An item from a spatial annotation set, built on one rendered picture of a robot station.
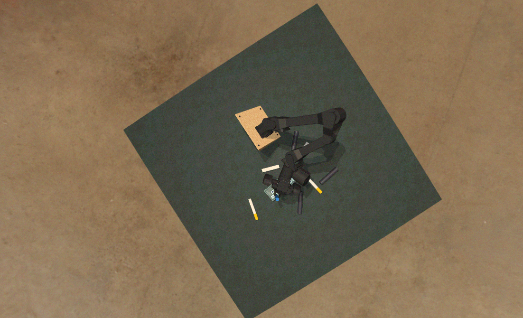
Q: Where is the dark grey cylinder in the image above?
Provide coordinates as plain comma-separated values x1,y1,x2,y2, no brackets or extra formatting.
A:
298,191,303,214
320,167,338,185
291,131,299,150

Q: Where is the keyboard with white letter keys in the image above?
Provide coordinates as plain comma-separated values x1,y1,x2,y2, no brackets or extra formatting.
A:
264,178,295,201

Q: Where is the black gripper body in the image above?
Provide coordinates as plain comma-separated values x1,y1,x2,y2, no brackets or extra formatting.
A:
262,172,301,196

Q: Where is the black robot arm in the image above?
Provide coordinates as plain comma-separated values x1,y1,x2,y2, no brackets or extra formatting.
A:
255,108,346,196

